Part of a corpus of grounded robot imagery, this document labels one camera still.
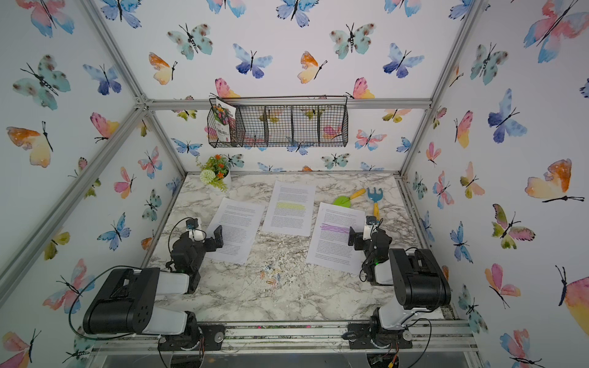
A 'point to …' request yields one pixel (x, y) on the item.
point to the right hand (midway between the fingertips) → (366, 225)
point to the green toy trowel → (346, 202)
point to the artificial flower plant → (215, 173)
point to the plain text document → (238, 221)
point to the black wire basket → (314, 123)
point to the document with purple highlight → (329, 242)
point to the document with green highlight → (291, 208)
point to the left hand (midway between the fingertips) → (210, 225)
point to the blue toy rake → (375, 198)
